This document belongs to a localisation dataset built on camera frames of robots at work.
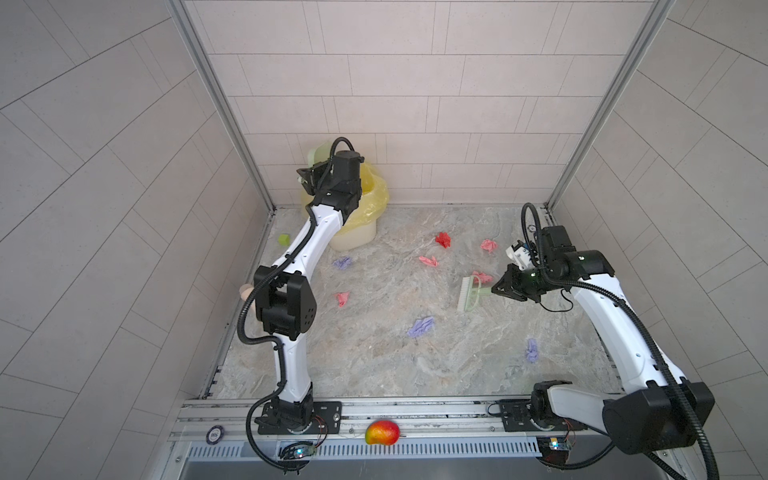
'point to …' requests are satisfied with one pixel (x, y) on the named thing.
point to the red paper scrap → (444, 239)
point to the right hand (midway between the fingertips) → (491, 287)
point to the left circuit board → (297, 450)
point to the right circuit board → (553, 450)
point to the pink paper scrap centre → (429, 261)
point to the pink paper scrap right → (482, 276)
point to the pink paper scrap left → (342, 298)
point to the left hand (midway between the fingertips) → (300, 163)
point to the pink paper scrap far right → (489, 245)
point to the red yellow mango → (382, 432)
